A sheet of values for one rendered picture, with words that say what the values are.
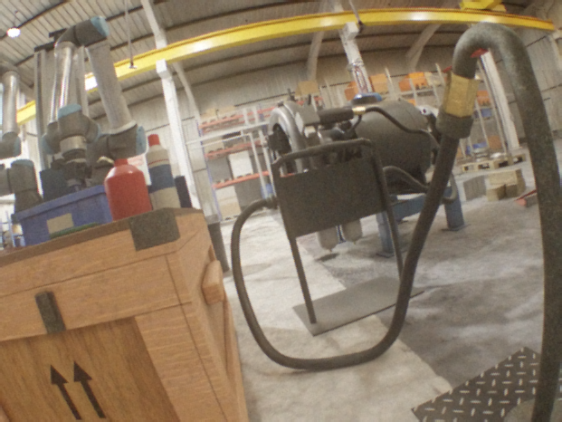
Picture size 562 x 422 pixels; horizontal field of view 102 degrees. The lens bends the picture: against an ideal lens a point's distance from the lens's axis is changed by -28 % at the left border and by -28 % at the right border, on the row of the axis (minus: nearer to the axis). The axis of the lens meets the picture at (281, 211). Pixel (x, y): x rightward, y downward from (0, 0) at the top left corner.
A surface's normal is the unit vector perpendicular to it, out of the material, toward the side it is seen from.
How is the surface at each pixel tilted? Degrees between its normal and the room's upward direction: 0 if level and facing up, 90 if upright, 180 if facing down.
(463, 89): 109
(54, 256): 90
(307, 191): 90
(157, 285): 90
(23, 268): 90
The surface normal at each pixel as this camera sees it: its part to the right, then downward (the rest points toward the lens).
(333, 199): 0.18, 0.00
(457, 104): -0.67, 0.53
